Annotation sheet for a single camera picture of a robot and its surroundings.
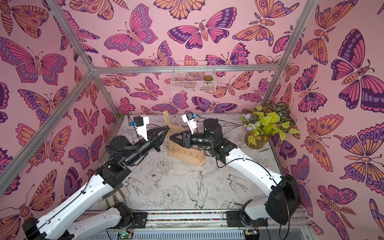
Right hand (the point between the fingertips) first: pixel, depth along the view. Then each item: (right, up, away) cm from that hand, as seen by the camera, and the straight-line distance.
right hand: (173, 136), depth 65 cm
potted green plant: (+53, +8, +16) cm, 56 cm away
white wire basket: (+5, +38, +34) cm, 51 cm away
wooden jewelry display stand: (+10, -13, +23) cm, 28 cm away
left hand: (-1, +4, -5) cm, 6 cm away
